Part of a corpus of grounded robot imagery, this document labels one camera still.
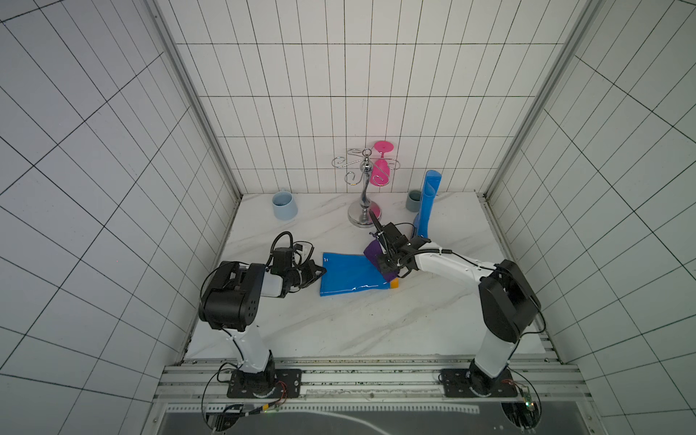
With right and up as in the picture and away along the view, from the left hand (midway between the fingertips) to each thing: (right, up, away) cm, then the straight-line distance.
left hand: (325, 273), depth 96 cm
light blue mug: (-18, +25, +13) cm, 33 cm away
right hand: (+21, +6, -2) cm, 22 cm away
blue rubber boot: (+7, +1, -2) cm, 8 cm away
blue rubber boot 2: (+37, +32, -6) cm, 49 cm away
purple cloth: (+17, +8, -2) cm, 19 cm away
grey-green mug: (+35, +27, +13) cm, 46 cm away
